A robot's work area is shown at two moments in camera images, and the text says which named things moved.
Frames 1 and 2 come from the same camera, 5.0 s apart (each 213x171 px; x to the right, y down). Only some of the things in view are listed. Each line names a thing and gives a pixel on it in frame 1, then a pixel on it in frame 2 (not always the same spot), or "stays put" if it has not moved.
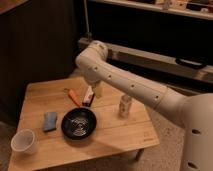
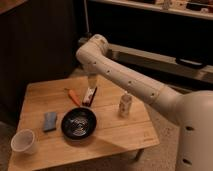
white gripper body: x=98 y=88 -> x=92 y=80
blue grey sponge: x=50 y=121 stays put
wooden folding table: x=68 y=131 stays put
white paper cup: x=25 y=141 stays put
